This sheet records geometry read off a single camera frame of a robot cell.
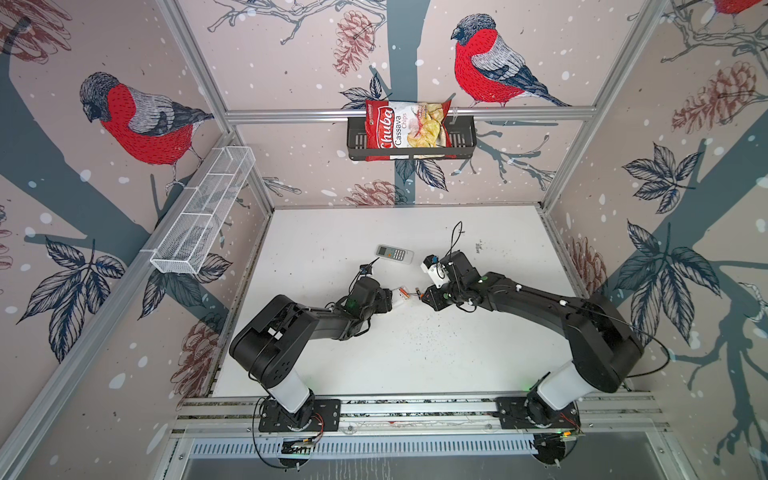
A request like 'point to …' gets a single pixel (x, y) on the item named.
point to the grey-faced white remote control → (399, 255)
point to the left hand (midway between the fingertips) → (385, 294)
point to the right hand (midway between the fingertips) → (421, 302)
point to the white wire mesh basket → (201, 210)
